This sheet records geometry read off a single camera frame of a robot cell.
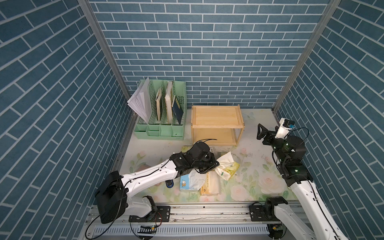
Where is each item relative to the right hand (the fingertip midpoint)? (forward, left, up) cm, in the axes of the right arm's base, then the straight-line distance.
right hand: (269, 126), depth 72 cm
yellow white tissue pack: (-11, +19, -14) cm, 26 cm away
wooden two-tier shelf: (+7, +24, -10) cm, 27 cm away
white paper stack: (+18, +72, -5) cm, 74 cm away
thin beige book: (+27, +64, -9) cm, 70 cm away
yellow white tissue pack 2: (-16, +19, -15) cm, 29 cm away
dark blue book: (+28, +52, -20) cm, 63 cm away
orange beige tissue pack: (-21, +25, -28) cm, 43 cm away
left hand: (-16, +20, -13) cm, 29 cm away
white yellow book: (+21, +55, -7) cm, 59 cm away
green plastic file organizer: (+12, +61, -24) cm, 67 cm away
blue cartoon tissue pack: (-20, +36, -25) cm, 49 cm away
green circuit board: (-42, +56, -34) cm, 78 cm away
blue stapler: (-21, +49, -29) cm, 61 cm away
